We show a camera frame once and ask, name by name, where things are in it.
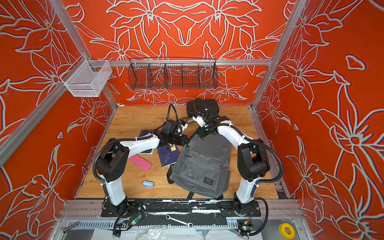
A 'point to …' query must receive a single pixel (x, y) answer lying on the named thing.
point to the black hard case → (198, 106)
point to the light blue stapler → (147, 184)
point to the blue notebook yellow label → (168, 154)
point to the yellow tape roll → (282, 227)
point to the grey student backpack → (203, 166)
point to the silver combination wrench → (190, 225)
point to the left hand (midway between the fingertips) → (189, 138)
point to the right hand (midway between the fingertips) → (197, 130)
